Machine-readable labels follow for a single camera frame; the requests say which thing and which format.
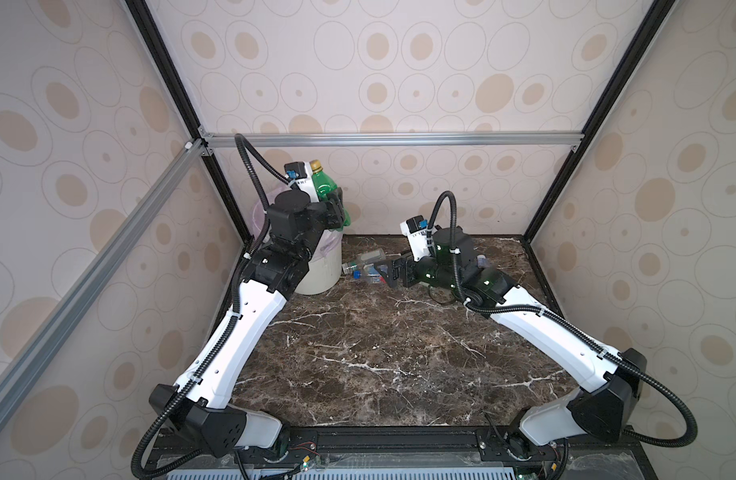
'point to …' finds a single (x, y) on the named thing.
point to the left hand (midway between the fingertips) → (337, 185)
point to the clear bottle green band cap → (369, 256)
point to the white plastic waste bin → (325, 267)
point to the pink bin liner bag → (327, 244)
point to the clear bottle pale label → (482, 261)
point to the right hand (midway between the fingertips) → (389, 259)
